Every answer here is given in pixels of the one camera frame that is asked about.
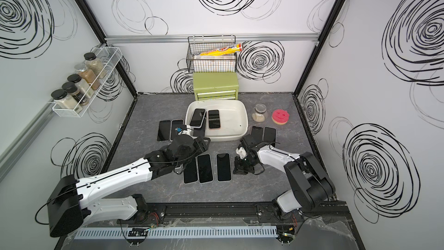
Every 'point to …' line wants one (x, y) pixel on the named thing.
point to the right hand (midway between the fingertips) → (233, 173)
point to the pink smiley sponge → (280, 116)
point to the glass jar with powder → (259, 114)
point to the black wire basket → (215, 63)
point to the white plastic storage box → (233, 121)
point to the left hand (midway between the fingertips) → (208, 142)
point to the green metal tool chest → (215, 85)
